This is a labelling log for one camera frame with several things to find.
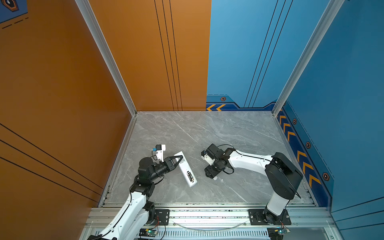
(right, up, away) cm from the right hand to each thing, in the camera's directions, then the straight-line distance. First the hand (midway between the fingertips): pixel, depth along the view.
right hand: (209, 171), depth 88 cm
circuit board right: (+31, -24, -18) cm, 43 cm away
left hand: (-15, +11, -12) cm, 22 cm away
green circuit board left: (-31, -24, -17) cm, 43 cm away
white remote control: (-13, +5, -14) cm, 20 cm away
